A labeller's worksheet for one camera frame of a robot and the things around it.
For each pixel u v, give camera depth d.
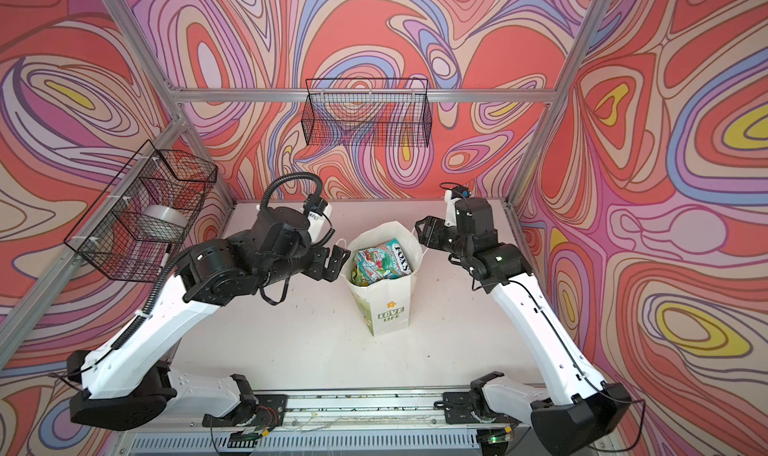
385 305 0.74
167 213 0.73
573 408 0.36
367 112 1.00
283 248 0.42
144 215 0.68
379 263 0.78
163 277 0.39
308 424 0.72
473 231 0.51
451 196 0.64
